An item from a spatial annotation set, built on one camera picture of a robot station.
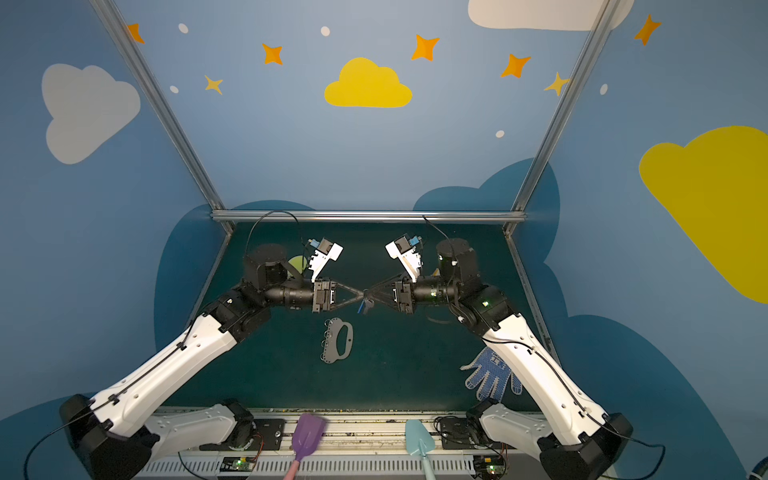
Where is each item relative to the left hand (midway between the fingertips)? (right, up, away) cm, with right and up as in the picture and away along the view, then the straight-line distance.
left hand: (362, 299), depth 60 cm
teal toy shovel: (+13, -37, +12) cm, 41 cm away
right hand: (+3, +2, +2) cm, 4 cm away
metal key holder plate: (-13, -19, +30) cm, 38 cm away
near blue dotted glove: (+37, -23, +27) cm, 51 cm away
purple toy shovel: (-15, -37, +14) cm, 43 cm away
